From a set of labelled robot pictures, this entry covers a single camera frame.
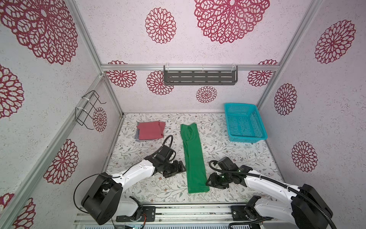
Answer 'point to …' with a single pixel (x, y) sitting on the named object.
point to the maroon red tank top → (151, 130)
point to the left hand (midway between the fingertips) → (181, 173)
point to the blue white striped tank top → (137, 137)
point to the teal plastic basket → (244, 123)
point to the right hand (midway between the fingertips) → (207, 183)
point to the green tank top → (197, 181)
